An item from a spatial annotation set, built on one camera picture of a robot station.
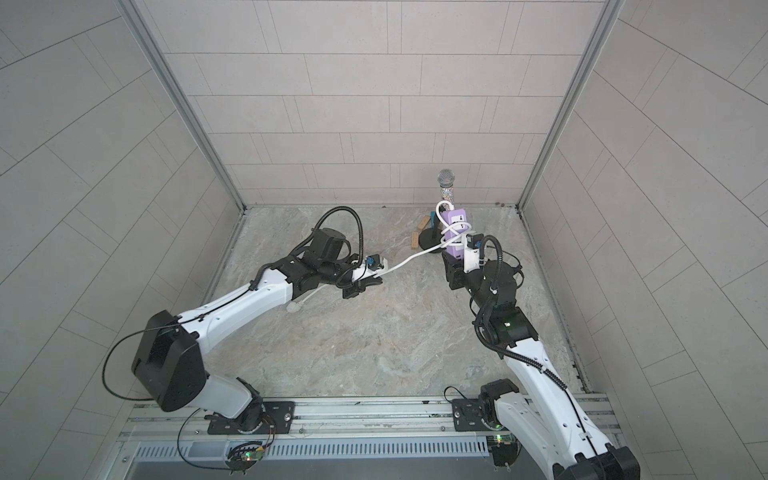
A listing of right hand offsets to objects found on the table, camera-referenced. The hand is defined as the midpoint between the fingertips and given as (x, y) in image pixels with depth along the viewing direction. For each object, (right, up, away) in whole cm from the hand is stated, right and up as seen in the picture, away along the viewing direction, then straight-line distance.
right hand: (451, 249), depth 75 cm
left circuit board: (-48, -46, -10) cm, 67 cm away
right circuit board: (+11, -45, -8) cm, 47 cm away
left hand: (-18, -7, +4) cm, 19 cm away
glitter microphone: (0, +19, +7) cm, 21 cm away
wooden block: (-7, +3, +31) cm, 32 cm away
